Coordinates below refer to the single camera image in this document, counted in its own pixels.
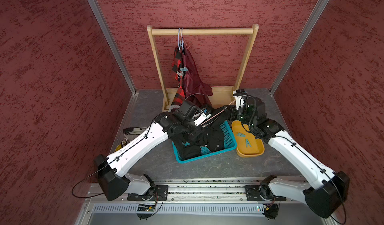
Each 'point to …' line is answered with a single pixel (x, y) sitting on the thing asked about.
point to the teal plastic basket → (229, 143)
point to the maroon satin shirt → (195, 90)
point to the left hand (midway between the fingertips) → (198, 130)
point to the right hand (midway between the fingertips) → (222, 110)
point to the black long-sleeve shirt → (212, 136)
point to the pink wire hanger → (214, 116)
